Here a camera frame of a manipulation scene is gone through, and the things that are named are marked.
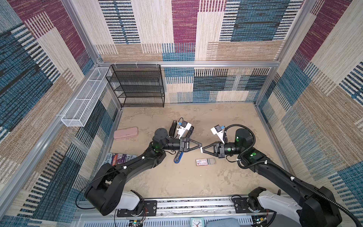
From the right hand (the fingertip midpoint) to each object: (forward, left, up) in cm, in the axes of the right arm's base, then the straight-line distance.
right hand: (203, 153), depth 68 cm
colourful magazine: (+8, +52, -21) cm, 57 cm away
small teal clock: (-25, +4, -21) cm, 33 cm away
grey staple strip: (+1, +1, +2) cm, 2 cm away
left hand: (+2, +1, +4) cm, 4 cm away
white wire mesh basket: (+17, +61, +11) cm, 64 cm away
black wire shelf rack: (+59, +42, -4) cm, 73 cm away
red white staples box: (+5, -4, -23) cm, 24 cm away
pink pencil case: (+28, +50, -22) cm, 62 cm away
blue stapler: (+8, +13, -21) cm, 26 cm away
